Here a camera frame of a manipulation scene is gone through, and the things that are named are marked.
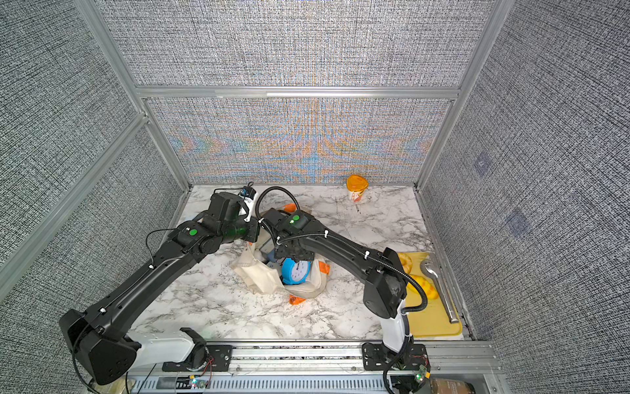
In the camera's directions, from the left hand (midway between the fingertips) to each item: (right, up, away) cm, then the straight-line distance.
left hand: (267, 221), depth 75 cm
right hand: (+6, -10, +6) cm, 13 cm away
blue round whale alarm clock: (+7, -18, +9) cm, 22 cm away
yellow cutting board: (+53, -32, +4) cm, 62 cm away
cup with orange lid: (+33, +14, +33) cm, 49 cm away
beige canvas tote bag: (-2, -15, 0) cm, 15 cm away
